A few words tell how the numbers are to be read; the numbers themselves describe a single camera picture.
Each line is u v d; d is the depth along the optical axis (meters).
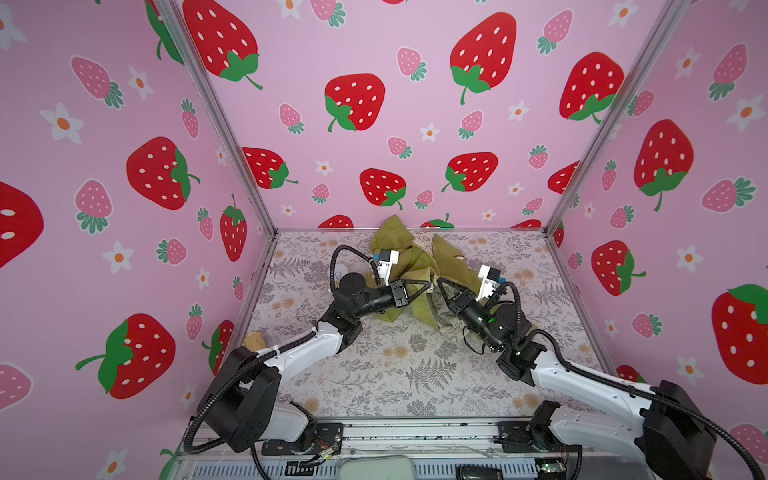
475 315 0.65
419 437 0.76
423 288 0.71
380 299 0.67
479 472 0.72
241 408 0.42
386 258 0.70
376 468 0.66
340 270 1.02
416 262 1.00
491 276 0.67
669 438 0.40
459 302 0.64
